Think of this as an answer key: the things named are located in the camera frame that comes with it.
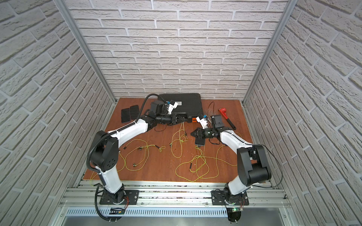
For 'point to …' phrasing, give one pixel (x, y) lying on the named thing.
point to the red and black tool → (223, 110)
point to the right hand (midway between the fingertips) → (194, 133)
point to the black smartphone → (134, 112)
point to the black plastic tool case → (189, 103)
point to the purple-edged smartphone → (125, 115)
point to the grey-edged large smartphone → (200, 141)
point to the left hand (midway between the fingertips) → (187, 119)
